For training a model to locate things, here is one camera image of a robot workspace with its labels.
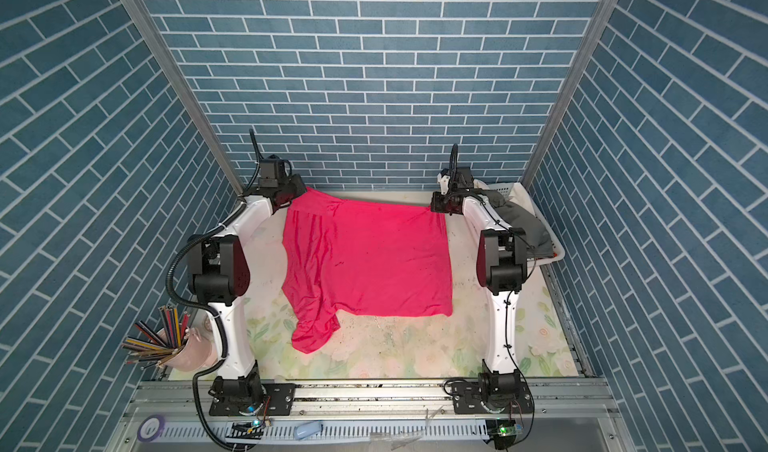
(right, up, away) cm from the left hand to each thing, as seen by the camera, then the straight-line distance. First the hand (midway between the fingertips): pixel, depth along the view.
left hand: (302, 180), depth 101 cm
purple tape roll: (-24, -62, -30) cm, 73 cm away
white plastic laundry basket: (+77, -4, +8) cm, 77 cm away
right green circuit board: (+58, -64, -30) cm, 91 cm away
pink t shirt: (+15, -26, -4) cm, 30 cm away
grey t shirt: (+71, -13, -7) cm, 73 cm away
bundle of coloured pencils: (-27, -45, -28) cm, 59 cm away
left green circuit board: (-5, -65, -28) cm, 71 cm away
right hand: (+45, -6, +5) cm, 46 cm away
